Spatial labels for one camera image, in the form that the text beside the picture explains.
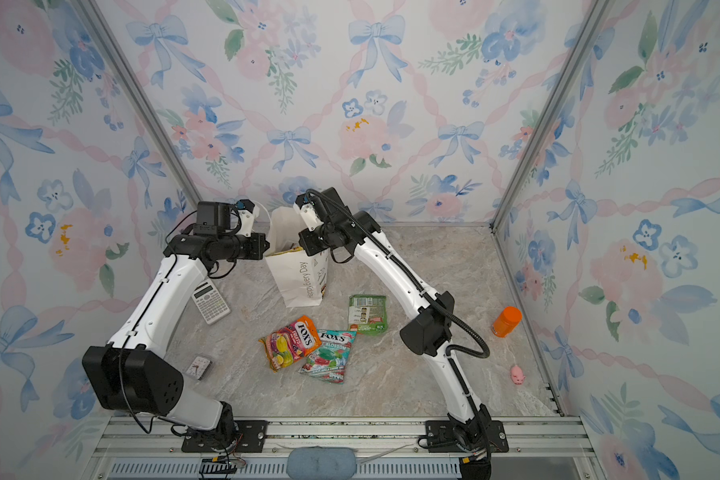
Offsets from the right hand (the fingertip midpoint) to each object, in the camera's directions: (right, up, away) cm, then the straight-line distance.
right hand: (301, 239), depth 81 cm
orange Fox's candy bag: (-4, -30, +5) cm, 30 cm away
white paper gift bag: (-1, -10, +3) cm, 10 cm away
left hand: (-9, 0, 0) cm, 9 cm away
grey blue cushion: (+7, -52, -13) cm, 54 cm away
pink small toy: (+59, -37, +1) cm, 70 cm away
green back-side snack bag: (+18, -23, +14) cm, 32 cm away
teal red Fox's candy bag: (+8, -34, +2) cm, 35 cm away
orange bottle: (+57, -23, +4) cm, 62 cm away
